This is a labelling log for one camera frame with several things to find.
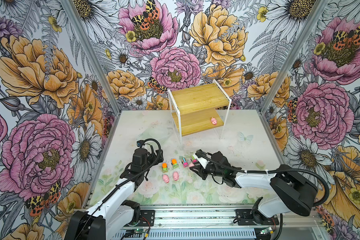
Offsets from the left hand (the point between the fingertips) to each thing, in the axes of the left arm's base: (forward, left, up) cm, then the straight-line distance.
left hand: (155, 157), depth 87 cm
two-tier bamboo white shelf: (+14, -24, +24) cm, 37 cm away
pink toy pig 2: (-6, -20, +1) cm, 21 cm away
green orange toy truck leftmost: (-4, -5, -6) cm, 9 cm away
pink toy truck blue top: (-1, -17, -6) cm, 18 cm away
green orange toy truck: (-1, -11, -7) cm, 13 cm away
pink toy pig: (+18, -35, +10) cm, 40 cm away
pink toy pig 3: (-10, -6, -6) cm, 13 cm away
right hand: (-7, -21, -1) cm, 23 cm away
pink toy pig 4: (-9, -11, -7) cm, 16 cm away
